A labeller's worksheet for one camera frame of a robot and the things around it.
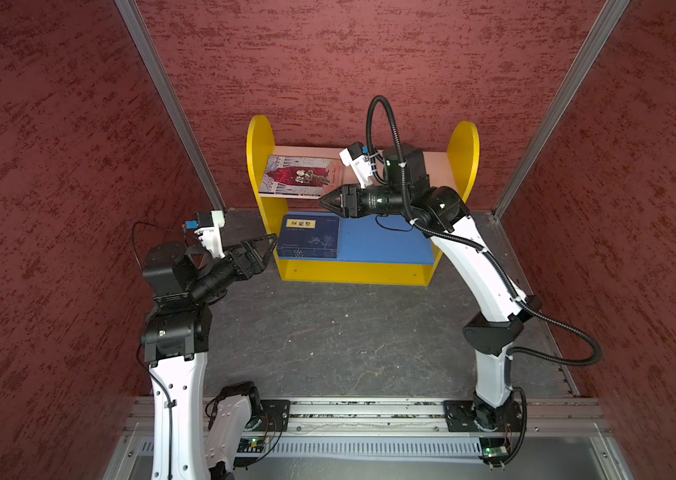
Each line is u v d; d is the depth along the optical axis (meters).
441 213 0.46
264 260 0.54
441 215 0.46
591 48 0.76
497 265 0.47
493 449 0.71
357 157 0.56
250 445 0.71
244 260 0.51
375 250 0.92
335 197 0.58
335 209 0.59
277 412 0.74
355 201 0.54
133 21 0.71
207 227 0.52
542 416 0.76
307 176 0.72
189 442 0.37
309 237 0.89
